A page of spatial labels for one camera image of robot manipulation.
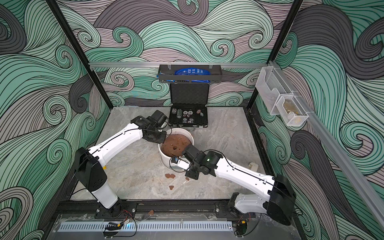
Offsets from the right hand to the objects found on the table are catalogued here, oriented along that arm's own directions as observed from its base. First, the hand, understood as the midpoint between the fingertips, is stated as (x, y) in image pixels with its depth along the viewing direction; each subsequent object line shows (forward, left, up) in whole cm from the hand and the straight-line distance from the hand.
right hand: (190, 165), depth 77 cm
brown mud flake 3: (-7, +11, -12) cm, 18 cm away
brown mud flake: (-1, +11, -12) cm, 16 cm away
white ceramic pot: (+4, +14, 0) cm, 14 cm away
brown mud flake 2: (-3, +2, -11) cm, 12 cm away
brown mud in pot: (+13, +9, 0) cm, 16 cm away
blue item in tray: (+52, -1, +24) cm, 57 cm away
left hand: (+15, +15, +5) cm, 22 cm away
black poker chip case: (+55, +1, -7) cm, 55 cm away
